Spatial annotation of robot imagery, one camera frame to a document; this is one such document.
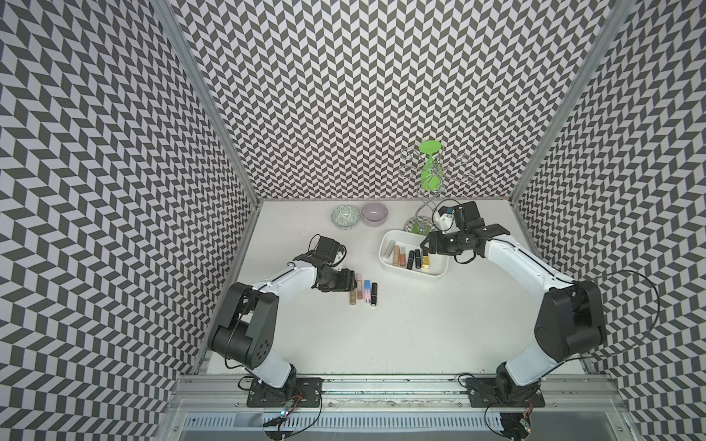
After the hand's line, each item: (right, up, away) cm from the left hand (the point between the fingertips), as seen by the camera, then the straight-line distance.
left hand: (347, 286), depth 90 cm
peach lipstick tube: (+17, +9, +9) cm, 22 cm away
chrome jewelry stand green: (+27, +39, -5) cm, 47 cm away
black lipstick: (+23, +8, +9) cm, 26 cm away
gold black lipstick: (+28, +7, +8) cm, 30 cm away
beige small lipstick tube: (+2, -3, +1) cm, 4 cm away
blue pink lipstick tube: (+7, 0, +4) cm, 8 cm away
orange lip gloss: (+20, +9, +9) cm, 23 cm away
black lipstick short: (+25, +8, +9) cm, 28 cm away
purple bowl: (+9, +25, +20) cm, 33 cm away
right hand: (+26, +13, -3) cm, 29 cm away
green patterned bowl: (-2, +24, +22) cm, 32 cm away
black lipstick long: (+9, -3, +1) cm, 10 cm away
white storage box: (+32, +7, +7) cm, 34 cm away
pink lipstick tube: (+4, 0, +3) cm, 5 cm away
